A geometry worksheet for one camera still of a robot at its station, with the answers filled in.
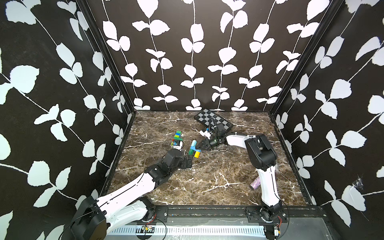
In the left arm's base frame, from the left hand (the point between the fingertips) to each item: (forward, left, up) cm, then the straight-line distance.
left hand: (187, 153), depth 81 cm
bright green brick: (+25, +6, -13) cm, 29 cm away
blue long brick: (+6, -5, -7) cm, 11 cm away
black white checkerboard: (+38, -14, -11) cm, 42 cm away
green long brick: (+18, +6, -11) cm, 22 cm away
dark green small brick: (+6, -2, -10) cm, 12 cm away
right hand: (+8, -6, -7) cm, 13 cm away
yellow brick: (+4, -6, -9) cm, 11 cm away
